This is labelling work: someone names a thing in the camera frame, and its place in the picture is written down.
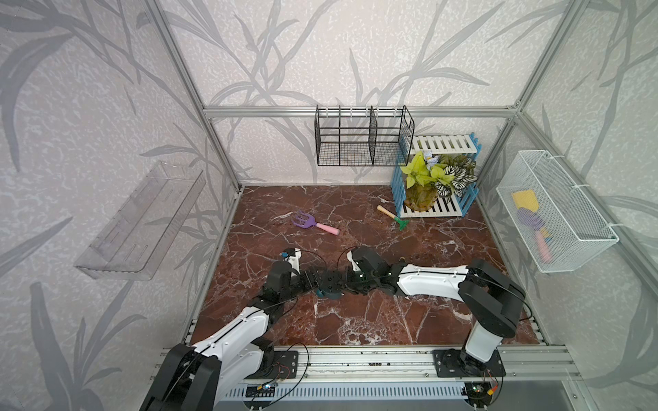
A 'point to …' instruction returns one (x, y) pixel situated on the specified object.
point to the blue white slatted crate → (455, 206)
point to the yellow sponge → (526, 199)
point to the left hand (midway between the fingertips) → (322, 272)
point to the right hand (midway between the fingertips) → (332, 283)
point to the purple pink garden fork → (309, 223)
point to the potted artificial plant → (430, 176)
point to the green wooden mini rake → (401, 223)
